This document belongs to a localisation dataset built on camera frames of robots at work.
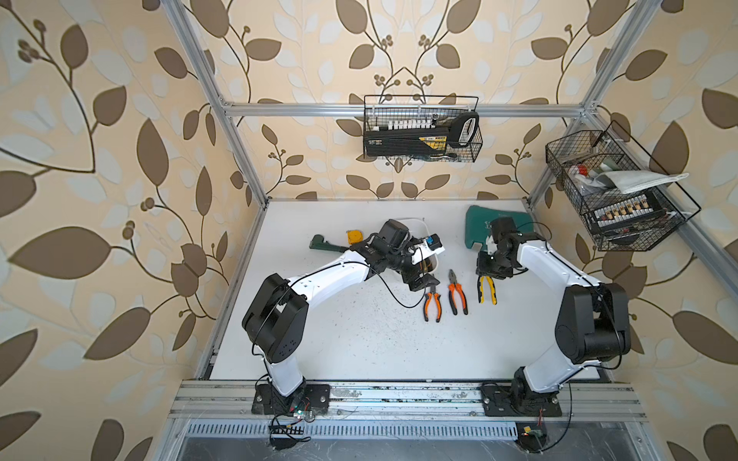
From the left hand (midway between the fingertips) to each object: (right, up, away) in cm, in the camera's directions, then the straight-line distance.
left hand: (434, 267), depth 80 cm
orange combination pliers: (+8, -9, +14) cm, 19 cm away
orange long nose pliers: (0, -12, +12) cm, 17 cm away
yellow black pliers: (+15, -8, +6) cm, 18 cm away
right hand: (+18, -3, +12) cm, 21 cm away
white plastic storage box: (-2, +11, +26) cm, 29 cm away
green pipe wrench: (-39, +6, +26) cm, 47 cm away
